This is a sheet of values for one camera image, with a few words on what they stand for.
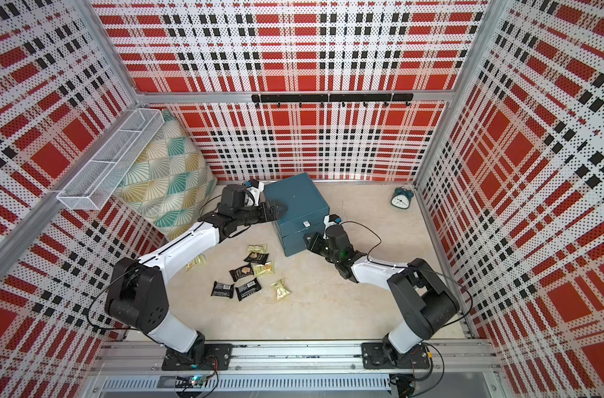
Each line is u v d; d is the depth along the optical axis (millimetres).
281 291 841
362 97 884
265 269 907
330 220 833
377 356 734
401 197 1078
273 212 766
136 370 719
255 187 785
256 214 761
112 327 801
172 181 869
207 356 724
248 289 862
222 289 862
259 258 932
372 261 600
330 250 725
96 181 704
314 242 784
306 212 821
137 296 446
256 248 958
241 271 906
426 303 449
